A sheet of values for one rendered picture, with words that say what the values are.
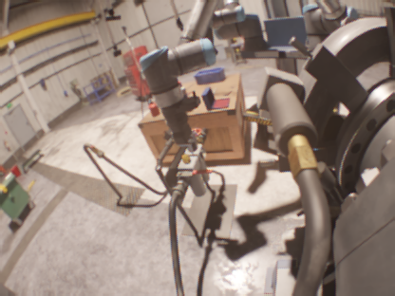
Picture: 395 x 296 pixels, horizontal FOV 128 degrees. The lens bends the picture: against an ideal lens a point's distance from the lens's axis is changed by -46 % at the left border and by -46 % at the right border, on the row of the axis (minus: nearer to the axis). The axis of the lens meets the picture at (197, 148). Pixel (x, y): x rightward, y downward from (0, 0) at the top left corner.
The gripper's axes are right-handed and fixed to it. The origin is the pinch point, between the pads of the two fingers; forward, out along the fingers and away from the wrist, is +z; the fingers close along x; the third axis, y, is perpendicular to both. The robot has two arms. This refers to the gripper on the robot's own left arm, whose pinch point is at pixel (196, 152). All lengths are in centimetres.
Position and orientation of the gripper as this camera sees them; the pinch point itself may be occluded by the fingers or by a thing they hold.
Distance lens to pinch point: 63.6
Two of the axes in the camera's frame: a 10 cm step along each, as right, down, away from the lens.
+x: -2.5, 6.1, -7.5
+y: -9.3, 0.7, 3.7
